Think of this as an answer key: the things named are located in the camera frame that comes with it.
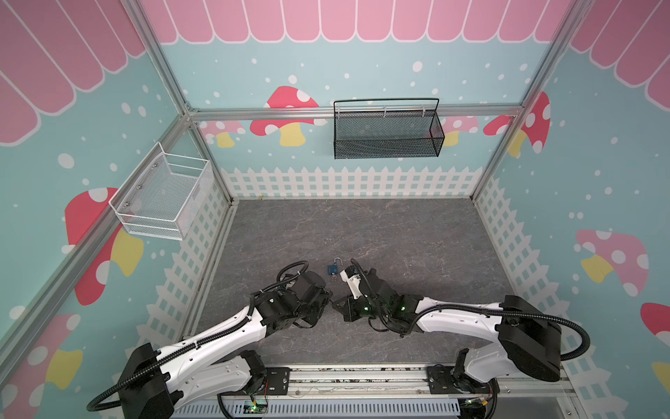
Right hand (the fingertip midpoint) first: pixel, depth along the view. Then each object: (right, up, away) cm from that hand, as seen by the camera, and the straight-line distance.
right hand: (331, 305), depth 77 cm
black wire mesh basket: (+17, +59, +17) cm, 64 cm away
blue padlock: (0, +7, +20) cm, 21 cm away
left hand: (0, +1, +1) cm, 1 cm away
